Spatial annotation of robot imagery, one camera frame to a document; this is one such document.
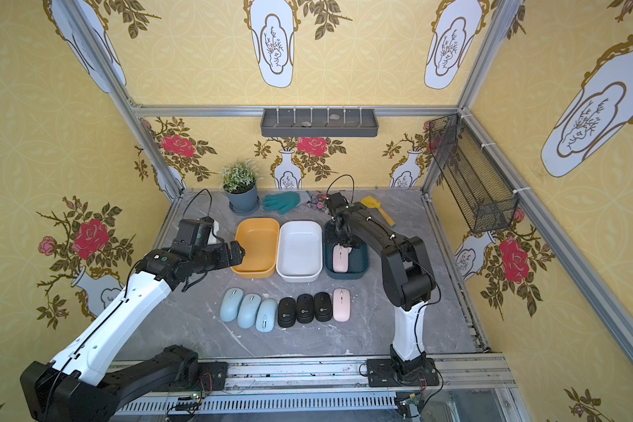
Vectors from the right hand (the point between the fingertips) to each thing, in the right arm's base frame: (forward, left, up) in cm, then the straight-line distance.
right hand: (337, 243), depth 95 cm
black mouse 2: (-23, +10, -3) cm, 25 cm away
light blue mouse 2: (-24, +28, -3) cm, 37 cm away
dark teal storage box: (-4, -8, -6) cm, 11 cm away
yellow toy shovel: (+30, -16, -10) cm, 35 cm away
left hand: (-13, +31, +12) cm, 36 cm away
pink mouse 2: (-4, -1, -3) cm, 5 cm away
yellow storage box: (+7, +32, -9) cm, 34 cm away
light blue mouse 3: (-25, +22, -2) cm, 33 cm away
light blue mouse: (-22, +35, -4) cm, 41 cm away
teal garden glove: (+23, +24, -4) cm, 34 cm away
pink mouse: (-21, -2, -5) cm, 21 cm away
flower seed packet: (+26, +9, -6) cm, 28 cm away
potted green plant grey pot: (+21, +39, +10) cm, 45 cm away
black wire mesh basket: (+11, -45, +19) cm, 50 cm away
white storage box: (-1, +14, -6) cm, 15 cm away
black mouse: (-24, +16, -4) cm, 29 cm away
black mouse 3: (-22, +4, -3) cm, 23 cm away
